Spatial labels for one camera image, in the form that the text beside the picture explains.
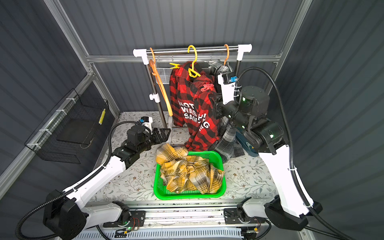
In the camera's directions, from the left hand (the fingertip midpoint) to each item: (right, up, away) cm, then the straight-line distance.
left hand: (166, 132), depth 77 cm
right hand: (+22, +15, -24) cm, 36 cm away
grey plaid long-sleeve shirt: (+31, -5, -8) cm, 32 cm away
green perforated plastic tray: (-3, -33, +4) cm, 33 cm away
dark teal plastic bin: (+50, -12, +17) cm, 54 cm away
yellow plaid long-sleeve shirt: (+8, -23, +4) cm, 24 cm away
